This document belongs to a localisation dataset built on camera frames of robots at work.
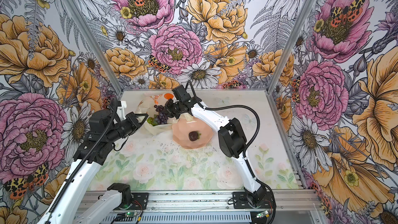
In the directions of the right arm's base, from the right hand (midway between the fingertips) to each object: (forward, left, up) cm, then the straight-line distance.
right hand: (160, 115), depth 85 cm
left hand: (-10, +1, +10) cm, 14 cm away
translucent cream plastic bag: (+4, +7, +4) cm, 9 cm away
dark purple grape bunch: (-2, -1, 0) cm, 2 cm away
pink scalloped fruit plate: (0, -10, -13) cm, 17 cm away
